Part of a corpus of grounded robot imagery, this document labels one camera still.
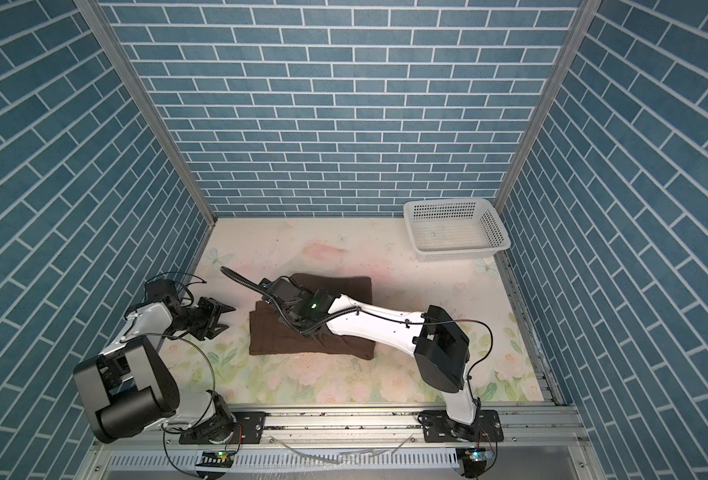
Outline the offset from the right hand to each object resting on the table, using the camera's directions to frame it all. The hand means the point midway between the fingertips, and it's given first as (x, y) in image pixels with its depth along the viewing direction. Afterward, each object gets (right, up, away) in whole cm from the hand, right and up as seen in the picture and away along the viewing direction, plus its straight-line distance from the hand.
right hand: (290, 301), depth 80 cm
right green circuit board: (+48, -36, -9) cm, 61 cm away
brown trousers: (-8, -11, +7) cm, 15 cm away
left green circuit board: (-14, -37, -8) cm, 41 cm away
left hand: (-19, -4, +6) cm, 20 cm away
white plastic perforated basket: (+56, +21, +39) cm, 71 cm away
